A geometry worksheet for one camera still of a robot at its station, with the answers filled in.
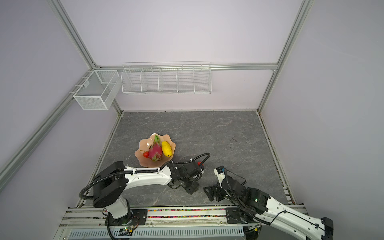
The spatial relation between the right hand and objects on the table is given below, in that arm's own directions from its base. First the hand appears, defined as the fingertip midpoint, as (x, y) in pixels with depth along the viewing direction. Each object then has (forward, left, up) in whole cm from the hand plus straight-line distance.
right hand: (211, 187), depth 75 cm
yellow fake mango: (+23, +26, -1) cm, 34 cm away
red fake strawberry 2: (+9, +6, +10) cm, 14 cm away
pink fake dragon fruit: (+21, +32, +1) cm, 39 cm away
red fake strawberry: (+22, +40, -4) cm, 45 cm away
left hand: (+2, +9, -6) cm, 11 cm away
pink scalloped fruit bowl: (+28, +42, -4) cm, 51 cm away
